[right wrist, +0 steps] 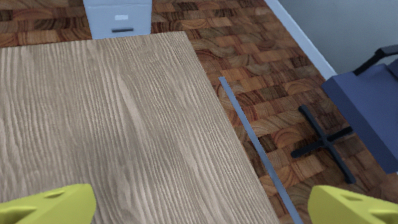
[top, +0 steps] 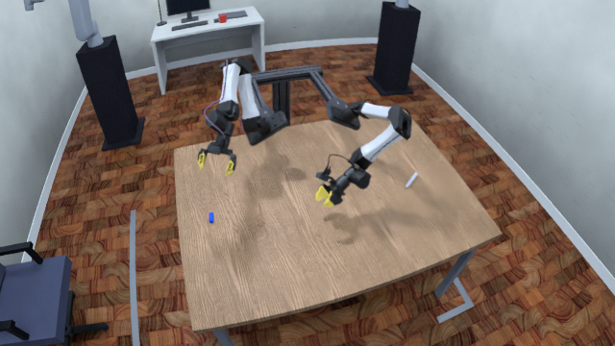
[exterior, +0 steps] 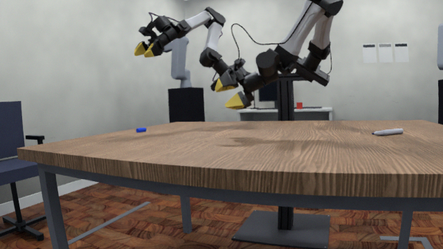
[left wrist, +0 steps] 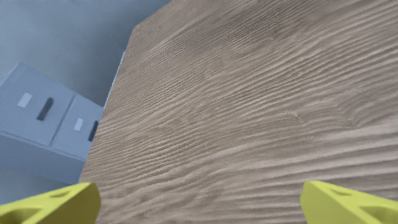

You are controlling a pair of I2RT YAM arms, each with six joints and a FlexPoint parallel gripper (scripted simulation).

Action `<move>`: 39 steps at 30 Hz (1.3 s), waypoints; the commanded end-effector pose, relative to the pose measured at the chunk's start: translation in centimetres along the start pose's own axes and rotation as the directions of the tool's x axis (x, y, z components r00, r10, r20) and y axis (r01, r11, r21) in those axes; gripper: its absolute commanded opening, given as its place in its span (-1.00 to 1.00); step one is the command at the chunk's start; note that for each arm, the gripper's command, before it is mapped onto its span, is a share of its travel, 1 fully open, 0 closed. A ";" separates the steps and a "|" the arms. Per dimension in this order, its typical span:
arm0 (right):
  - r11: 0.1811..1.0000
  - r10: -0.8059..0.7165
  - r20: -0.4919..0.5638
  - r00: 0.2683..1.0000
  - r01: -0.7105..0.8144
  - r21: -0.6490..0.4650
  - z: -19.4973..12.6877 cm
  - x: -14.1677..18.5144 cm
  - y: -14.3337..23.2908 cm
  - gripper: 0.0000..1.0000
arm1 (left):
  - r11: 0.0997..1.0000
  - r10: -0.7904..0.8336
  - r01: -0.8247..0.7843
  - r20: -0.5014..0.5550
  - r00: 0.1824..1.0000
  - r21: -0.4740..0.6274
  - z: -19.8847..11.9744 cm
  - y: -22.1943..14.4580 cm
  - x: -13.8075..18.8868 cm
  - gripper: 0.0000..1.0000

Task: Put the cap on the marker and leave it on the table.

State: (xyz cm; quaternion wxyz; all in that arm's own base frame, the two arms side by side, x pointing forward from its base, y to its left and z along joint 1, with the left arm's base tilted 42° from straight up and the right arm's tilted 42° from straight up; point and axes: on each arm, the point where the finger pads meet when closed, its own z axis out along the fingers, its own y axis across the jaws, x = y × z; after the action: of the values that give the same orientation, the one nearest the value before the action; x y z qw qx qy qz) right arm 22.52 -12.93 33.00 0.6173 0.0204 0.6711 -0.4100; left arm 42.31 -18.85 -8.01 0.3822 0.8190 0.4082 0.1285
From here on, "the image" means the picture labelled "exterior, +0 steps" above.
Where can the blue marker cap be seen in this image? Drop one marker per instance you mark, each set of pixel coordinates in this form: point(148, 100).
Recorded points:
point(141, 130)

